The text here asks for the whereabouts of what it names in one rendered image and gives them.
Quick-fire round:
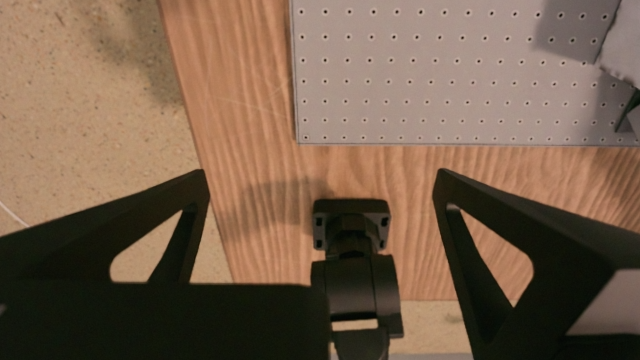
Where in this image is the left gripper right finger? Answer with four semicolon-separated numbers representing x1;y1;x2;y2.
432;168;640;360

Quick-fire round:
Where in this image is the grey flat mat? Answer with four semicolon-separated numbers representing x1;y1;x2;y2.
289;0;640;148

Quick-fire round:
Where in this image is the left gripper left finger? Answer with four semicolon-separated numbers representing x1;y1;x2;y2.
0;169;210;282

